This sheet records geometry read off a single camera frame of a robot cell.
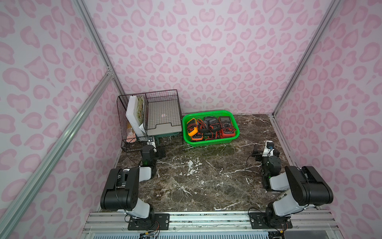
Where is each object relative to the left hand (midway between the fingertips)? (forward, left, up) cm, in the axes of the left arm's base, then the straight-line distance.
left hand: (154, 144), depth 95 cm
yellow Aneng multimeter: (+7, -24, +8) cm, 26 cm away
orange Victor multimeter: (+6, -27, 0) cm, 28 cm away
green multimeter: (+12, -36, +6) cm, 39 cm away
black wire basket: (+20, +3, +4) cm, 21 cm away
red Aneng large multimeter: (+10, -46, +4) cm, 47 cm away
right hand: (-3, -67, +4) cm, 67 cm away
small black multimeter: (+9, -31, +7) cm, 33 cm away
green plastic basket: (+6, -36, 0) cm, 37 cm away
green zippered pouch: (+4, -1, +2) cm, 5 cm away
